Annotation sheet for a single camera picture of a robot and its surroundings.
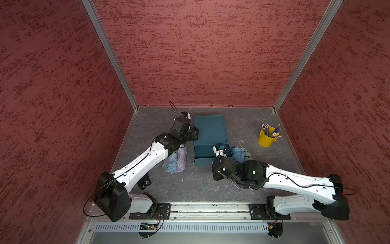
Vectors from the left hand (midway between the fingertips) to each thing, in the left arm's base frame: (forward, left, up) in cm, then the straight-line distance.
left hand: (195, 134), depth 80 cm
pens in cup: (+7, -42, -3) cm, 43 cm away
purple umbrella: (-3, +9, -15) cm, 18 cm away
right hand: (-19, -9, -3) cm, 21 cm away
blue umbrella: (-12, +14, -13) cm, 23 cm away
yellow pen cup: (+6, -46, -15) cm, 48 cm away
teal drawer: (-10, -5, -3) cm, 12 cm away
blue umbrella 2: (-5, -26, -15) cm, 30 cm away
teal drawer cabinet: (+1, -9, +1) cm, 9 cm away
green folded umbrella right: (-4, -31, -16) cm, 35 cm away
